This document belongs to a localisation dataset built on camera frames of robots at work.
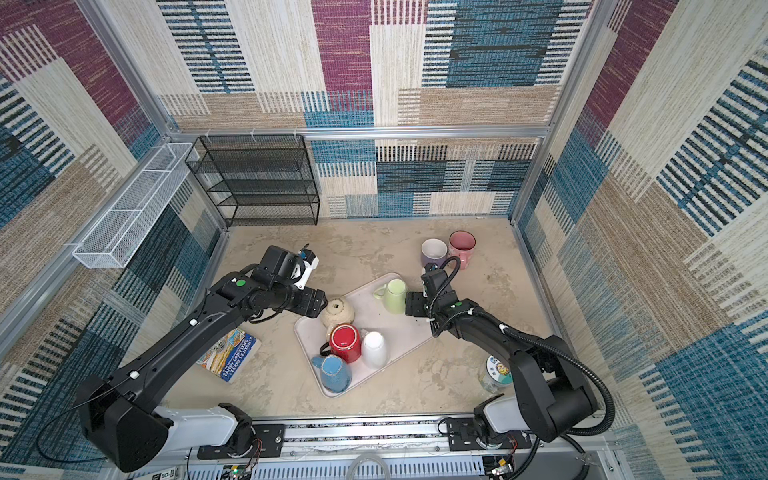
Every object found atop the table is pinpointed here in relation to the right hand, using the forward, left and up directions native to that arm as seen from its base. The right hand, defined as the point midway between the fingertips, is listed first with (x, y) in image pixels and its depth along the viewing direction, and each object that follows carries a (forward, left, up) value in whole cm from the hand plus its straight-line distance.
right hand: (419, 303), depth 90 cm
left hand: (-3, +28, +13) cm, 31 cm away
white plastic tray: (-7, +5, -7) cm, 11 cm away
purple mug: (+21, -7, -2) cm, 23 cm away
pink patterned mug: (+22, -17, +1) cm, 27 cm away
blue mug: (-21, +22, +3) cm, 31 cm away
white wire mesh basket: (+5, +73, +28) cm, 78 cm away
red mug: (-11, +21, +1) cm, 24 cm away
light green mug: (+1, +8, +3) cm, 8 cm away
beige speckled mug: (-3, +24, +3) cm, 24 cm away
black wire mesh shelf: (+46, +55, +12) cm, 73 cm away
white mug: (-14, +13, +3) cm, 20 cm away
